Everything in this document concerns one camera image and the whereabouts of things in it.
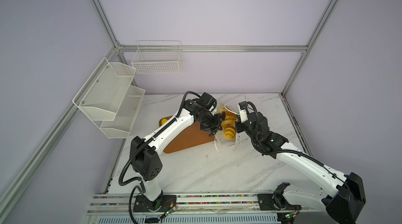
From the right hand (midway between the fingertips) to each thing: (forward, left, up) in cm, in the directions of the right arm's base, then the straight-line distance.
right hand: (236, 113), depth 77 cm
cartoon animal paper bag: (-5, +8, -14) cm, 17 cm away
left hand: (-7, +8, -5) cm, 12 cm away
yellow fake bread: (-1, +2, -16) cm, 16 cm away
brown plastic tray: (0, +24, -24) cm, 34 cm away
